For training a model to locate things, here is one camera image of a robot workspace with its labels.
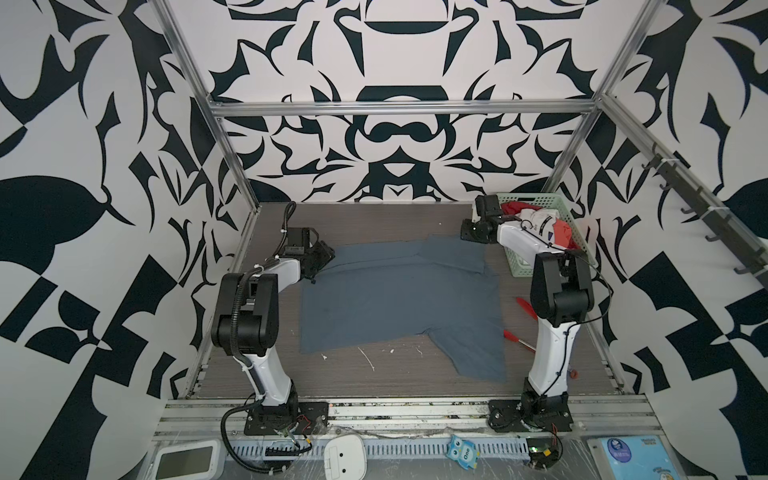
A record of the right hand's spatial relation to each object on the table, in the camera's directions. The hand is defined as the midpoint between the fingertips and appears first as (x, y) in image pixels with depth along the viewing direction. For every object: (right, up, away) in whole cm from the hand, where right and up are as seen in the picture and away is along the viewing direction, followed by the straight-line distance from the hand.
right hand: (470, 226), depth 102 cm
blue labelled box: (+25, -50, -37) cm, 67 cm away
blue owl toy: (-11, -52, -33) cm, 62 cm away
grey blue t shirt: (-10, -20, -3) cm, 22 cm away
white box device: (-37, -52, -35) cm, 73 cm away
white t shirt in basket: (+24, +2, +2) cm, 24 cm away
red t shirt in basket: (+31, -3, 0) cm, 31 cm away
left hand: (-46, -7, -3) cm, 47 cm away
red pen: (+7, -32, -15) cm, 36 cm away
